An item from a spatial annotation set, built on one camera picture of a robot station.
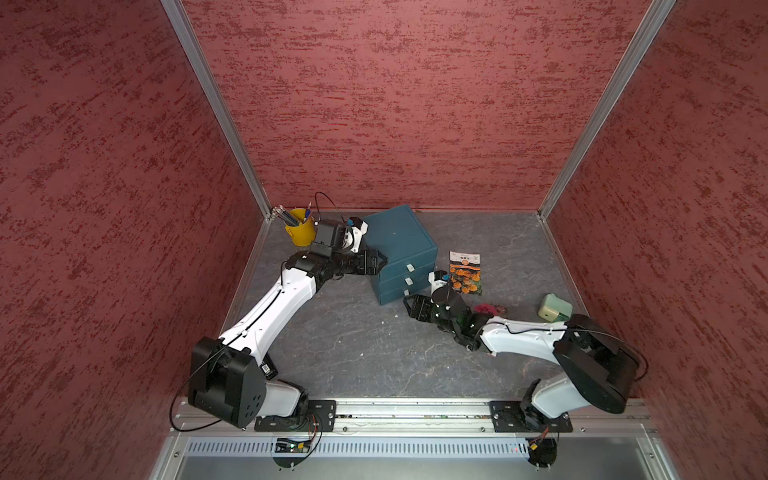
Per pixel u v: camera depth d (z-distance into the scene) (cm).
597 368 44
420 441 71
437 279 79
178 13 71
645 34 74
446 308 65
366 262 71
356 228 73
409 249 81
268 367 79
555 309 90
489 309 93
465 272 103
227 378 40
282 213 98
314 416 74
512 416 74
